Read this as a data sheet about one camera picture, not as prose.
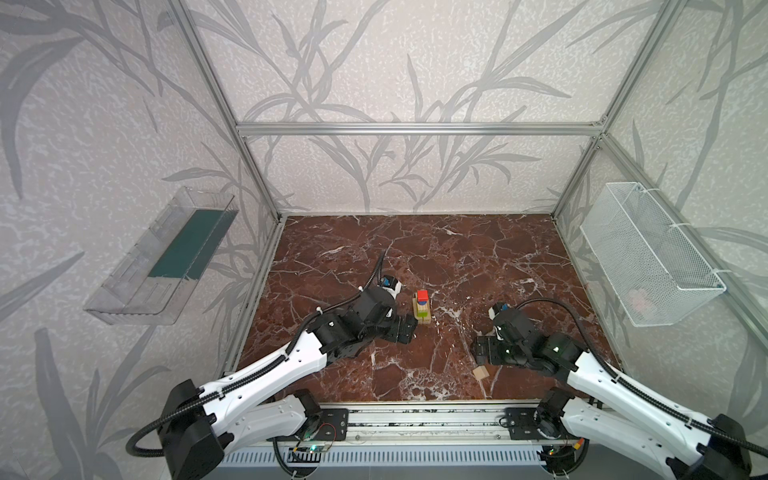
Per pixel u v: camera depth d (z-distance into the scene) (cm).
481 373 81
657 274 63
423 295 97
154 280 64
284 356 47
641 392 46
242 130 94
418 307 87
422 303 88
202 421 39
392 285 68
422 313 89
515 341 61
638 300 75
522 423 74
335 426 72
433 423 75
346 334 54
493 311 75
